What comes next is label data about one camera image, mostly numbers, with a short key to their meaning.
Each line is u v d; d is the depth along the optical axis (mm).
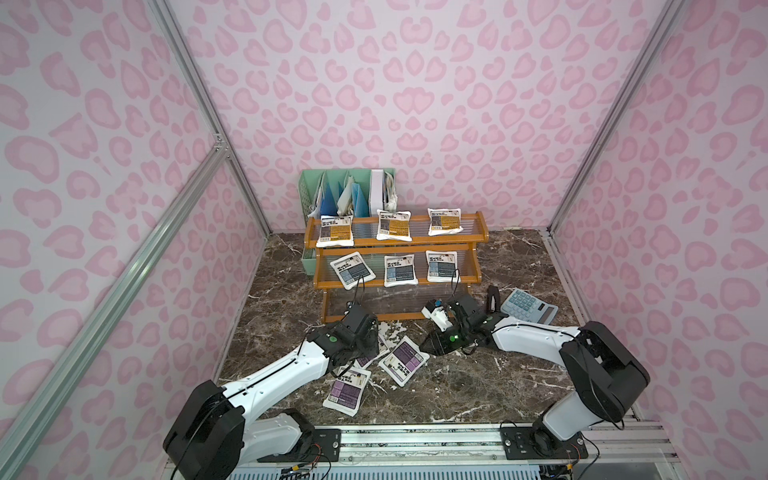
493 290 1010
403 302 1005
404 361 859
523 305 965
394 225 798
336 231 785
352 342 633
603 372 448
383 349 881
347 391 803
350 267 886
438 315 819
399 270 878
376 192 959
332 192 1097
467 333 691
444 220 797
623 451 726
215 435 399
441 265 882
